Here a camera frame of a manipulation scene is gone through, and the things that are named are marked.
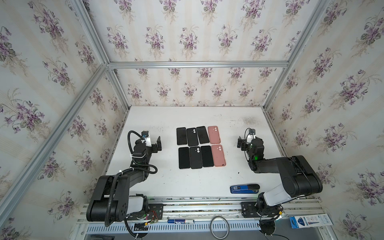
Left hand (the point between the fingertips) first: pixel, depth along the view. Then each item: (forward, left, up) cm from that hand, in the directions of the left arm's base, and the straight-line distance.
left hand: (151, 137), depth 88 cm
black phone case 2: (-8, -27, -10) cm, 30 cm away
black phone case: (+7, -25, -12) cm, 29 cm away
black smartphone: (-8, -20, -10) cm, 24 cm away
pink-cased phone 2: (-6, -42, -11) cm, 43 cm away
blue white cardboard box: (-42, -77, -9) cm, 88 cm away
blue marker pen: (-41, -19, -10) cm, 46 cm away
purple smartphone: (-6, -34, -11) cm, 37 cm away
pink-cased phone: (+10, -41, -13) cm, 44 cm away
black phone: (+8, -17, -10) cm, 22 cm away
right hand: (+3, -64, -3) cm, 64 cm away
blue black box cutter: (-27, -55, -7) cm, 62 cm away
